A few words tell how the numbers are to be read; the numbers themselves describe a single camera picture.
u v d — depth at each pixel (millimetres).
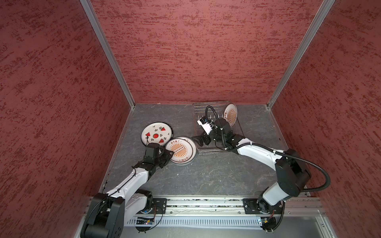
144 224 724
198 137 742
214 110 1111
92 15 735
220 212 728
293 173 447
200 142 743
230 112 1033
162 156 752
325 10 725
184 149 921
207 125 721
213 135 735
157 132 1004
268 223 715
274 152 487
